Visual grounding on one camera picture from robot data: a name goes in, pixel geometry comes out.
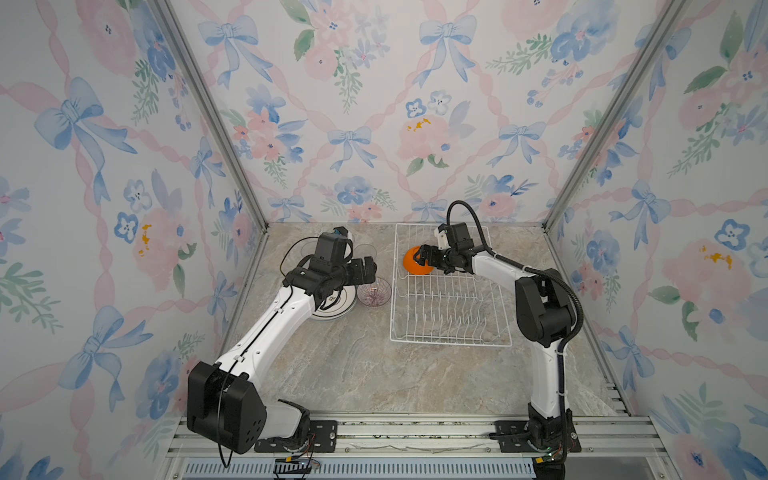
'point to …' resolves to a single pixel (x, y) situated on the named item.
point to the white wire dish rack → (467, 308)
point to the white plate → (345, 302)
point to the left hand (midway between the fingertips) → (363, 264)
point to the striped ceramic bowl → (375, 294)
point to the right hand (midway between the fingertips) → (424, 256)
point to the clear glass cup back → (365, 250)
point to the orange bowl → (412, 266)
